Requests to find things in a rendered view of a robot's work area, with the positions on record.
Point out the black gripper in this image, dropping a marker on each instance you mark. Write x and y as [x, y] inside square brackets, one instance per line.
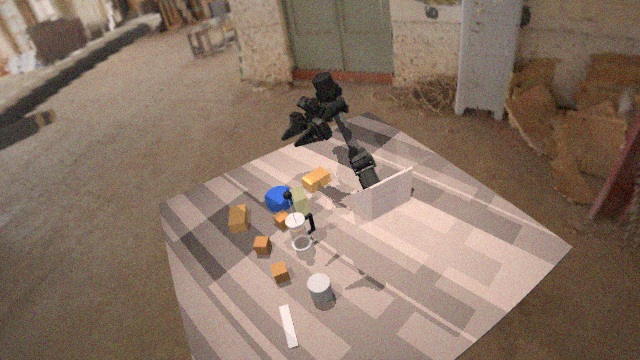
[317, 128]

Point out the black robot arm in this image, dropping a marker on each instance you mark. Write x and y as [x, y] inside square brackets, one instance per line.
[329, 92]

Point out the grey cylinder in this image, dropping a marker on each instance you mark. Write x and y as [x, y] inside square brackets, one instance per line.
[319, 287]

